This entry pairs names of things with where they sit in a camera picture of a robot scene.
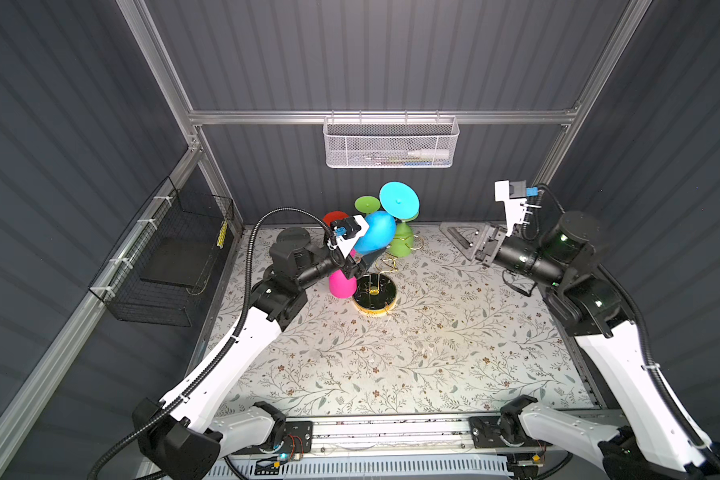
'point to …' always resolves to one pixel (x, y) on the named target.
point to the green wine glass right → (404, 242)
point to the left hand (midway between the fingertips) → (373, 232)
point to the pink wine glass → (339, 284)
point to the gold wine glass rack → (376, 292)
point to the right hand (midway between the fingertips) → (447, 232)
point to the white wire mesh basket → (385, 142)
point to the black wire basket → (162, 265)
